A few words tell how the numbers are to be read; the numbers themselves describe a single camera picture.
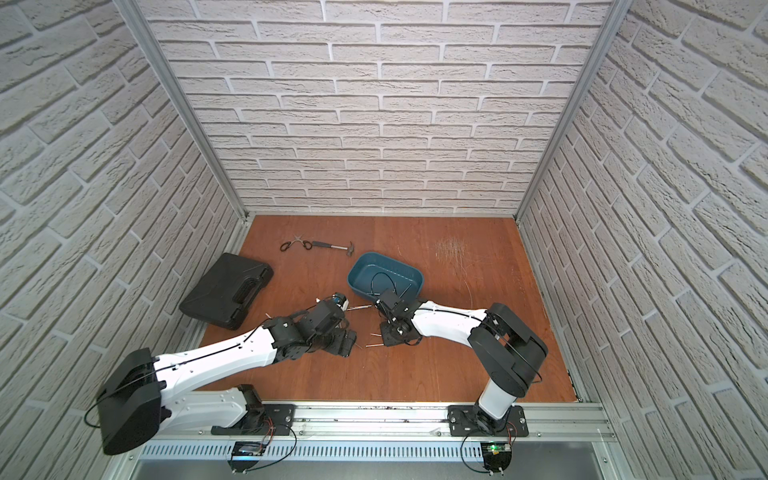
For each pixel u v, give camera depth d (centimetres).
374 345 86
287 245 110
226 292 92
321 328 62
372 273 101
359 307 94
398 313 69
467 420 74
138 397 39
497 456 70
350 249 108
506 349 46
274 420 73
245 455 71
